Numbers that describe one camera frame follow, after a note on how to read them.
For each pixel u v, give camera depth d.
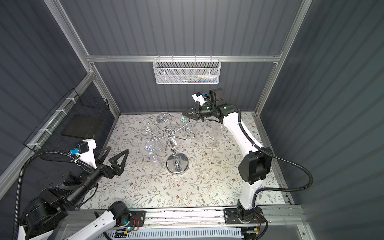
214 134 1.05
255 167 0.48
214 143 1.01
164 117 0.74
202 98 0.74
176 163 0.91
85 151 0.44
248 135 0.51
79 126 0.78
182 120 0.72
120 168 0.49
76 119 0.77
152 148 0.63
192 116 0.68
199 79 0.91
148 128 0.69
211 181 0.87
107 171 0.46
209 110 0.66
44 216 0.36
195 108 0.66
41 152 0.61
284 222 0.73
